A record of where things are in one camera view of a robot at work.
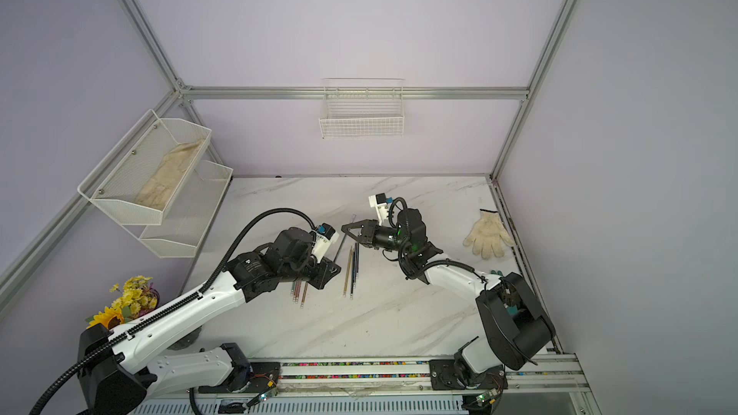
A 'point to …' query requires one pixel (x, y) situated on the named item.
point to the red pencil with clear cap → (297, 293)
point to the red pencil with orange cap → (304, 296)
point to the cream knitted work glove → (489, 234)
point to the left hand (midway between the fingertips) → (335, 272)
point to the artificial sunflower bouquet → (136, 298)
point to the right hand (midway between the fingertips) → (344, 234)
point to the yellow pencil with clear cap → (348, 271)
